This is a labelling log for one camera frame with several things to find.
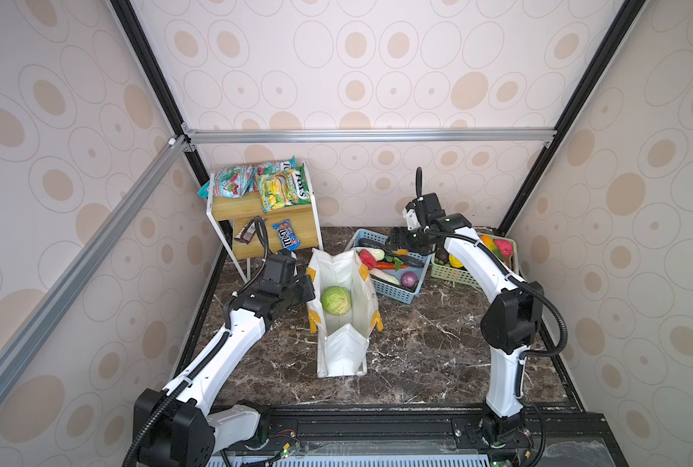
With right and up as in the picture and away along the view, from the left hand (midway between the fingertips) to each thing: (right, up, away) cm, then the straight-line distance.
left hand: (319, 280), depth 80 cm
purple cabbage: (+29, -1, +19) cm, 35 cm away
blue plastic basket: (+22, -5, +15) cm, 28 cm away
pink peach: (+64, +10, +24) cm, 69 cm away
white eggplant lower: (+20, 0, +20) cm, 29 cm away
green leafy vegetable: (+25, +5, +24) cm, 35 cm away
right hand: (+23, +11, +11) cm, 28 cm away
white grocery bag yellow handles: (+7, -16, -4) cm, 18 cm away
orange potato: (+24, +8, +7) cm, 26 cm away
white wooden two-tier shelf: (-24, +17, -2) cm, 30 cm away
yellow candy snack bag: (-12, +24, -1) cm, 27 cm away
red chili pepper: (+22, +3, +23) cm, 32 cm away
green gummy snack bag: (-25, +27, +1) cm, 37 cm away
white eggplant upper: (+19, +7, +23) cm, 31 cm away
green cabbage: (+4, -7, +10) cm, 13 cm away
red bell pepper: (+14, +6, +20) cm, 26 cm away
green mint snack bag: (-7, +27, +1) cm, 28 cm away
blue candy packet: (-11, +12, +13) cm, 21 cm away
